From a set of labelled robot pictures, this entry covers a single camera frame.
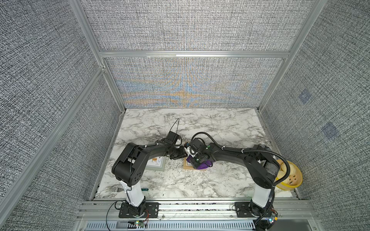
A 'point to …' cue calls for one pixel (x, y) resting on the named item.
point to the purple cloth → (203, 166)
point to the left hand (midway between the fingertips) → (188, 157)
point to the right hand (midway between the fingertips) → (192, 159)
